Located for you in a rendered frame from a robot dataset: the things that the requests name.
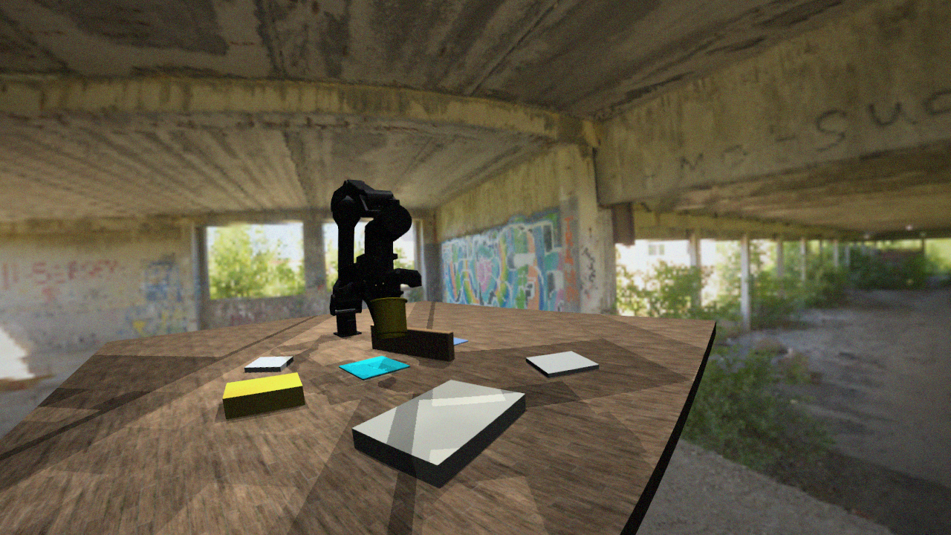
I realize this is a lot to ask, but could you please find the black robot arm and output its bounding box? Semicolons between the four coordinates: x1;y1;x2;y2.
330;179;412;337

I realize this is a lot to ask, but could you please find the yellow rectangular block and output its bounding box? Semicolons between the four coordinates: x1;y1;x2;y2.
222;373;305;420

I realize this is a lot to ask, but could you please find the brown wooden board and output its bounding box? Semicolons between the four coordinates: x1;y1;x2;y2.
370;324;455;362

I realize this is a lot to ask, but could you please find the white flat square slab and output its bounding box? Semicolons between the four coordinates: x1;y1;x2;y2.
244;356;293;372

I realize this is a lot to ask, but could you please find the white flat rectangular block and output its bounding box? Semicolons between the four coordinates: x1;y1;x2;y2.
351;380;526;489

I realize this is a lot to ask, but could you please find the yellow cup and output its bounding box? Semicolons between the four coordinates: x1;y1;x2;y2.
370;297;407;339

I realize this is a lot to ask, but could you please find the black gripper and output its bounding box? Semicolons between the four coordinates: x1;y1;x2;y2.
343;246;422;321

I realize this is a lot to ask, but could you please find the white flat square pad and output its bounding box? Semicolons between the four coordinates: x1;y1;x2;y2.
526;351;599;378

